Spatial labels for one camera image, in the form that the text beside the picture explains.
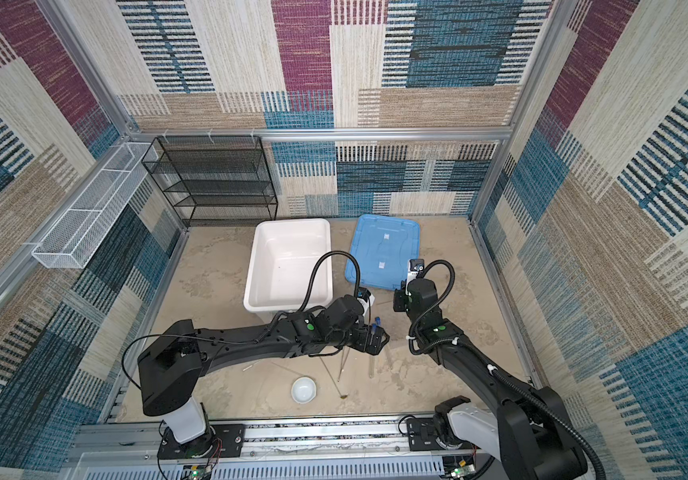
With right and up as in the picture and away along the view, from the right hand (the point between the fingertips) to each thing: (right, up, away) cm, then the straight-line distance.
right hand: (405, 286), depth 87 cm
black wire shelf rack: (-64, +35, +23) cm, 77 cm away
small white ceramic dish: (-28, -27, -7) cm, 39 cm away
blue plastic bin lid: (-3, +11, +26) cm, 28 cm away
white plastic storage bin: (-38, +8, +19) cm, 43 cm away
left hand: (-8, -11, -7) cm, 16 cm away
